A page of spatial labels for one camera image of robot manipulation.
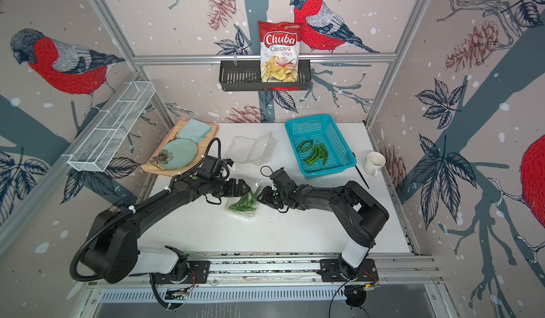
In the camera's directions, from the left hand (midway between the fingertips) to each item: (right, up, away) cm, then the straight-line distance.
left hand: (245, 186), depth 84 cm
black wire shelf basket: (-3, +52, +22) cm, 57 cm away
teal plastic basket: (+38, +25, +30) cm, 54 cm away
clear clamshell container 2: (+3, +13, +26) cm, 29 cm away
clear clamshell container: (-6, -8, +6) cm, 12 cm away
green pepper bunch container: (0, -8, +5) cm, 9 cm away
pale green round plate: (-35, +12, +23) cm, 44 cm away
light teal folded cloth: (-34, +25, +34) cm, 54 cm away
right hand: (+5, -6, +3) cm, 9 cm away
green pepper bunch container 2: (+34, +13, +20) cm, 41 cm away
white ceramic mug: (+58, +9, +11) cm, 60 cm away
